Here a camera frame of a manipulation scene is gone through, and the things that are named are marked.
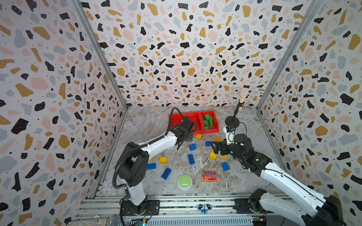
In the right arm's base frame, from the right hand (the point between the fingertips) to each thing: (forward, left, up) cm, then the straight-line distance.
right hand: (217, 139), depth 77 cm
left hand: (+10, +15, -9) cm, 20 cm away
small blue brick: (+9, +3, -20) cm, 22 cm away
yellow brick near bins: (+15, +9, -21) cm, 27 cm away
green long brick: (+27, -1, -20) cm, 34 cm away
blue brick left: (-8, +39, -20) cm, 45 cm away
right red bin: (+23, -4, -17) cm, 28 cm away
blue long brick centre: (-3, +14, -21) cm, 26 cm away
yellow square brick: (0, 0, -20) cm, 20 cm away
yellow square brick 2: (-5, +32, -19) cm, 37 cm away
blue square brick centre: (+7, +14, -22) cm, 27 cm away
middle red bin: (+32, +11, -20) cm, 40 cm away
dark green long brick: (+25, +3, -18) cm, 31 cm away
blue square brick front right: (-6, -8, -22) cm, 24 cm away
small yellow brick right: (-1, -7, -21) cm, 22 cm away
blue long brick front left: (-13, +29, -20) cm, 37 cm away
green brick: (+30, +1, -17) cm, 34 cm away
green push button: (-17, +18, -19) cm, 31 cm away
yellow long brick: (+13, -4, -20) cm, 24 cm away
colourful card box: (-14, +3, -20) cm, 24 cm away
